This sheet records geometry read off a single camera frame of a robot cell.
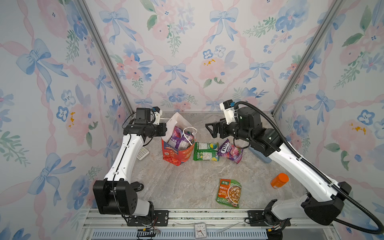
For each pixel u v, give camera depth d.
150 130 0.66
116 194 0.40
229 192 0.82
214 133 0.59
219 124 0.57
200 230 0.69
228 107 0.56
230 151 0.95
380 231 0.35
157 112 0.72
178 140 0.82
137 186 0.81
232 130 0.56
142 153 0.95
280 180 0.77
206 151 0.95
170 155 0.89
